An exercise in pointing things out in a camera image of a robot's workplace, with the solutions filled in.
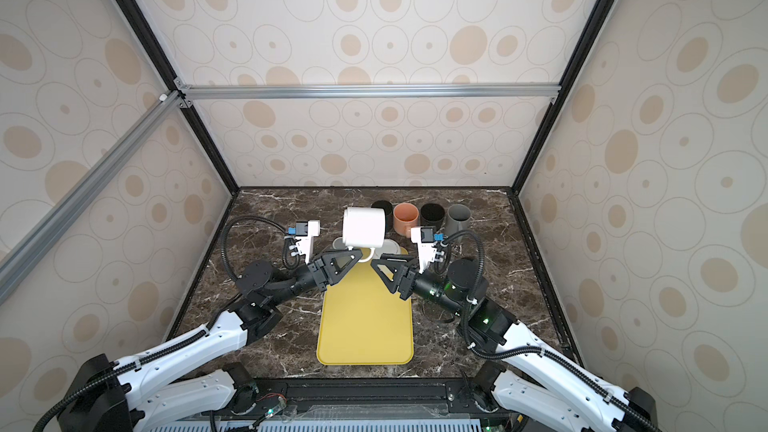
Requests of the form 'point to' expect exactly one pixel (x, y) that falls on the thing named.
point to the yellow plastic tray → (361, 323)
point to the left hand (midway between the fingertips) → (363, 261)
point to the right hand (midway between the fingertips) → (379, 264)
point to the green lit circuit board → (280, 405)
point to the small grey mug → (338, 244)
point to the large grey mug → (458, 219)
